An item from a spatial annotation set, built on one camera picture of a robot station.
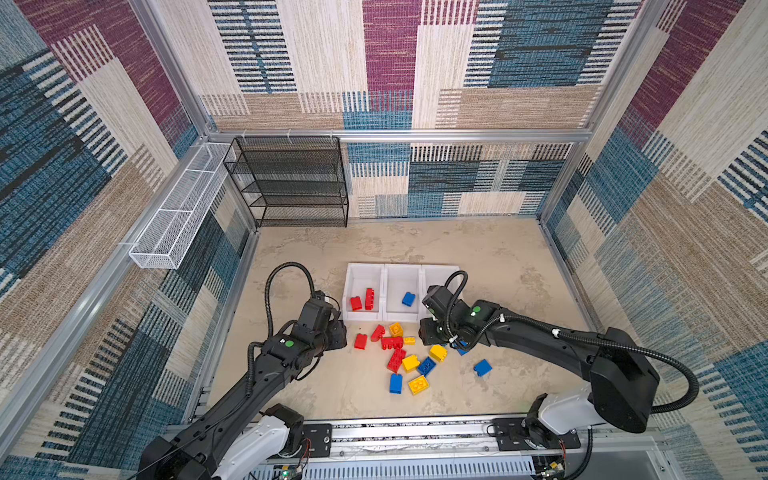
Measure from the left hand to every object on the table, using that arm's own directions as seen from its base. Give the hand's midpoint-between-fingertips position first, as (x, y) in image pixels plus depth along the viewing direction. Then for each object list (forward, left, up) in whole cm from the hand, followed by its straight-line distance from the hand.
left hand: (339, 326), depth 82 cm
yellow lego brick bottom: (-8, -19, -7) cm, 22 cm away
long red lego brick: (+13, -7, -8) cm, 17 cm away
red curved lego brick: (+1, -10, -8) cm, 13 cm away
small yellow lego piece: (-1, -20, -9) cm, 22 cm away
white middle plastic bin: (+20, -17, -9) cm, 28 cm away
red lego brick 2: (0, -5, -10) cm, 11 cm away
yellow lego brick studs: (+2, -16, -7) cm, 17 cm away
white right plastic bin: (+19, -29, -4) cm, 35 cm away
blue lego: (+13, -20, -8) cm, 25 cm away
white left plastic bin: (+21, -4, -8) cm, 23 cm away
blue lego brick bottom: (-8, -24, -10) cm, 27 cm away
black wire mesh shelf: (+54, +21, +7) cm, 58 cm away
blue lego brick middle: (-4, -35, -10) cm, 36 cm away
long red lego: (-2, -14, -8) cm, 16 cm away
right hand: (-2, -25, -3) cm, 25 cm away
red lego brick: (+12, -3, -9) cm, 15 cm away
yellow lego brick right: (-5, -27, -7) cm, 29 cm away
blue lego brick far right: (-9, -39, -10) cm, 41 cm away
